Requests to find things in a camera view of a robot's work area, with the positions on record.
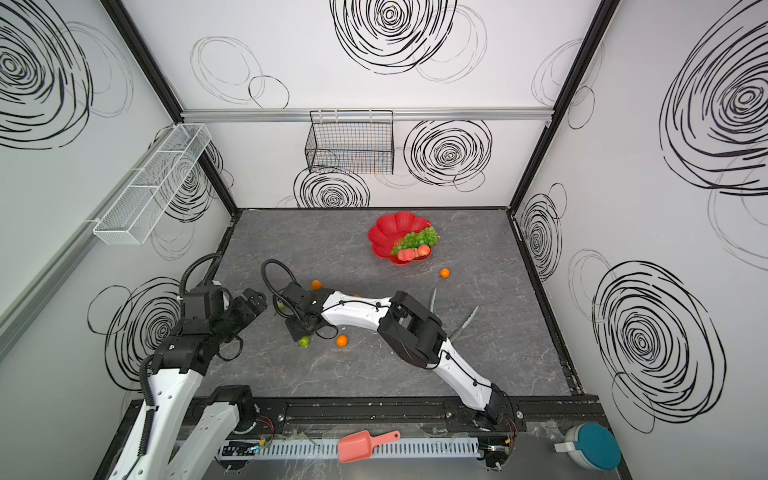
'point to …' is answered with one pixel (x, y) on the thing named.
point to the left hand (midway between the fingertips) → (256, 303)
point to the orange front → (342, 341)
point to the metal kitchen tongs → (433, 313)
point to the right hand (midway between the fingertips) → (294, 329)
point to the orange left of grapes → (316, 285)
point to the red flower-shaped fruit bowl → (391, 227)
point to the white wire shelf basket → (136, 212)
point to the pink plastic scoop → (360, 446)
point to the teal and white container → (593, 446)
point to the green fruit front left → (304, 341)
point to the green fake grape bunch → (413, 240)
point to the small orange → (445, 273)
